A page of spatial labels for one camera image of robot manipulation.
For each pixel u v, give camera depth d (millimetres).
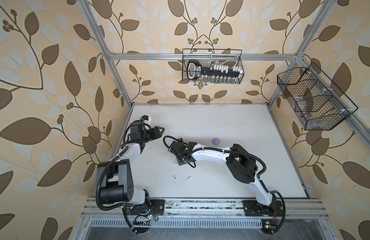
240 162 568
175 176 845
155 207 741
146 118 821
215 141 988
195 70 839
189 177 844
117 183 438
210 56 896
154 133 805
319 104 722
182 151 676
